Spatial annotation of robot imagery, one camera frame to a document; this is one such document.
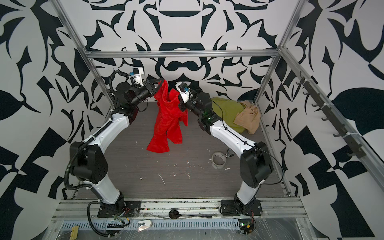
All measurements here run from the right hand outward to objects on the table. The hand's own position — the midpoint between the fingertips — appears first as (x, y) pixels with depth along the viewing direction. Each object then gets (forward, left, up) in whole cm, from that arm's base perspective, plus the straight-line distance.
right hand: (175, 89), depth 73 cm
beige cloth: (+8, -46, -35) cm, 58 cm away
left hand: (+4, +5, +6) cm, 8 cm away
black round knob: (-47, +2, -36) cm, 59 cm away
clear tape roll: (-24, -20, -36) cm, 48 cm away
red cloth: (-3, +5, -15) cm, 16 cm away
